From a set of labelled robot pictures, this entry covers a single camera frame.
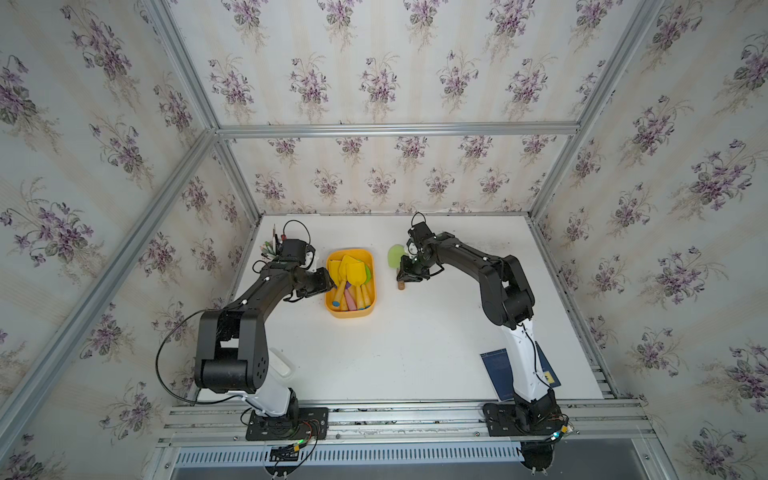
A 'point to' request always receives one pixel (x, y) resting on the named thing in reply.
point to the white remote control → (280, 364)
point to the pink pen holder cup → (270, 249)
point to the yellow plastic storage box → (365, 255)
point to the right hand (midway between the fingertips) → (402, 278)
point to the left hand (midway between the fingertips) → (331, 285)
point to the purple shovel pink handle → (349, 300)
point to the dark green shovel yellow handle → (367, 285)
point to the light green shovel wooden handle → (394, 256)
